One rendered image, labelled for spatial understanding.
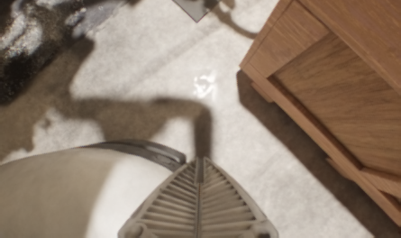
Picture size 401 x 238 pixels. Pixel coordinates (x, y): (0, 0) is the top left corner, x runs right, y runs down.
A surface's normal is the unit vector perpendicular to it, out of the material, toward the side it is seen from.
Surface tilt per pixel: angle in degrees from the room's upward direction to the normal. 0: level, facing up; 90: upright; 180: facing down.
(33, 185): 39
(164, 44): 0
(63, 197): 34
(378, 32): 90
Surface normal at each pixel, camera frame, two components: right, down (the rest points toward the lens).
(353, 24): -0.71, 0.70
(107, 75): -0.03, -0.06
